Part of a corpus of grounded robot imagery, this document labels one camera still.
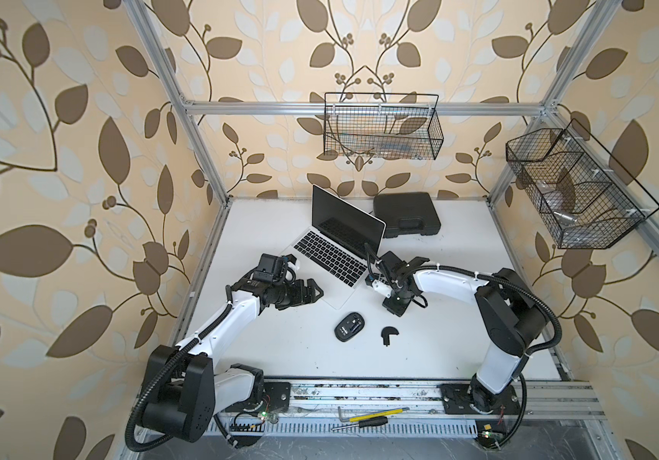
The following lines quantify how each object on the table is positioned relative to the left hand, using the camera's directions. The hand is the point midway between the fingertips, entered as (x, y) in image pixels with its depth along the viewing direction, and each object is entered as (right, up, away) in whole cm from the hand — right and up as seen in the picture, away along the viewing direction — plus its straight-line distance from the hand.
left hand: (307, 292), depth 84 cm
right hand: (+28, -6, +8) cm, 29 cm away
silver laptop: (+8, +10, +21) cm, 25 cm away
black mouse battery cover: (+23, -13, +1) cm, 27 cm away
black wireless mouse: (+13, -11, +1) cm, 16 cm away
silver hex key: (+10, -29, -12) cm, 32 cm away
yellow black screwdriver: (+16, -30, -13) cm, 36 cm away
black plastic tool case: (+37, +25, +30) cm, 54 cm away
